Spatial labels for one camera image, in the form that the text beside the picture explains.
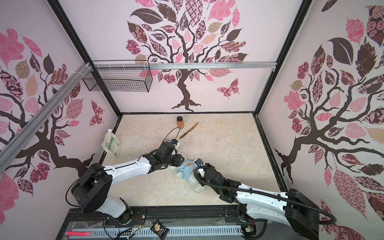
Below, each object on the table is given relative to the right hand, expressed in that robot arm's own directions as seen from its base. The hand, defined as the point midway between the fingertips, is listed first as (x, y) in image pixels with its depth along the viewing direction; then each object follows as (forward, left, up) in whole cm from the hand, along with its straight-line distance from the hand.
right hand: (198, 165), depth 80 cm
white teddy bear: (-11, +1, +1) cm, 11 cm away
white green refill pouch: (+15, +54, 0) cm, 56 cm away
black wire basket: (+52, +51, +24) cm, 76 cm away
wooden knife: (+35, +4, -10) cm, 37 cm away
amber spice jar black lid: (+35, +13, -4) cm, 37 cm away
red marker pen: (-29, +59, -10) cm, 66 cm away
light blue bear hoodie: (-1, +7, -1) cm, 7 cm away
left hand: (+5, +10, -5) cm, 12 cm away
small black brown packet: (-28, +19, -8) cm, 35 cm away
